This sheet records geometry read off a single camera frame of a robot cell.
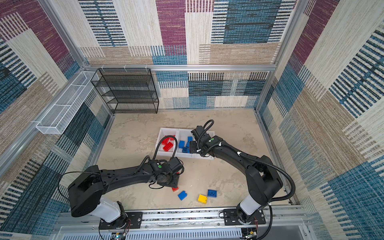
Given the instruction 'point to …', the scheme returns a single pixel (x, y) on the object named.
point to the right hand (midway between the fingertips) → (195, 149)
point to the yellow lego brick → (202, 198)
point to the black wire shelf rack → (127, 90)
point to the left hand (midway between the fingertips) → (176, 182)
